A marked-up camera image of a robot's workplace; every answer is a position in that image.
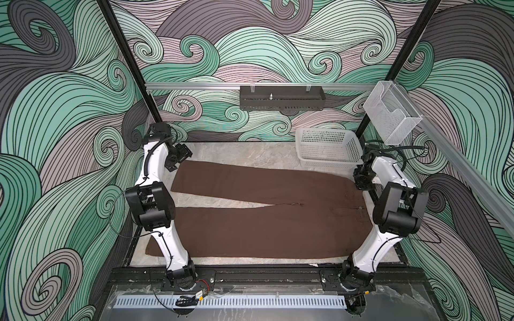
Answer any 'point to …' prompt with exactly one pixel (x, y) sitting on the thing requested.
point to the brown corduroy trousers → (322, 214)
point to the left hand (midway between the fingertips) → (184, 156)
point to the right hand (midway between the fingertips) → (357, 182)
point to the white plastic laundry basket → (327, 148)
